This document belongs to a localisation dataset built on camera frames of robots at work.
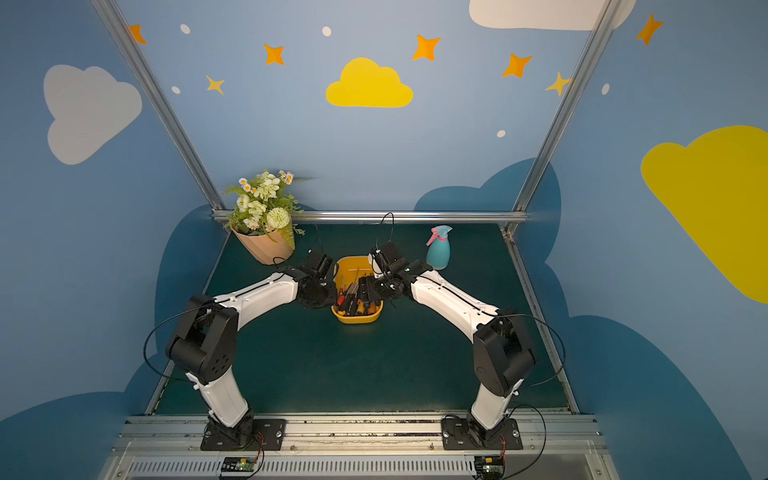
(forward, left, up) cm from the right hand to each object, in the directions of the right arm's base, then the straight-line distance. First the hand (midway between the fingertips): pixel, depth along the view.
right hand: (372, 288), depth 87 cm
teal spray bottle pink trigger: (+21, -21, -6) cm, 30 cm away
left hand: (+2, +13, -8) cm, 15 cm away
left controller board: (-44, +29, -15) cm, 54 cm away
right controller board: (-40, -33, -17) cm, 54 cm away
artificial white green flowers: (+17, +33, +15) cm, 40 cm away
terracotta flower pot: (+15, +37, -3) cm, 40 cm away
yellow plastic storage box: (+13, +11, -10) cm, 20 cm away
